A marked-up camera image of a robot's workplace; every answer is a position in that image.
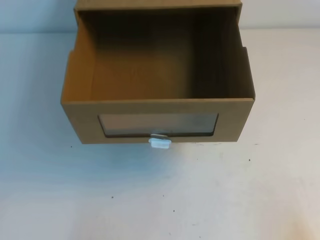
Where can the white drawer handle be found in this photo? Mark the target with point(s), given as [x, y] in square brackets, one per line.
[159, 141]

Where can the brown shoebox drawer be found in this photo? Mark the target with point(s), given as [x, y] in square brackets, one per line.
[180, 74]

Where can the upper brown shoebox shell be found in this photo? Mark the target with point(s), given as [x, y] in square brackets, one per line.
[157, 3]

